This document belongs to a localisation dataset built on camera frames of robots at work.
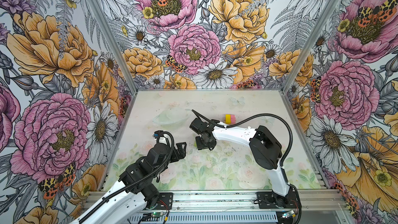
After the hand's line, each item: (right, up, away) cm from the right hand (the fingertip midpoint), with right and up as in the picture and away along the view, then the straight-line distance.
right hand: (203, 150), depth 89 cm
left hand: (-12, +4, -13) cm, 19 cm away
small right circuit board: (+38, -24, -17) cm, 48 cm away
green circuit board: (-21, -24, -17) cm, 36 cm away
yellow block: (+16, +17, +12) cm, 26 cm away
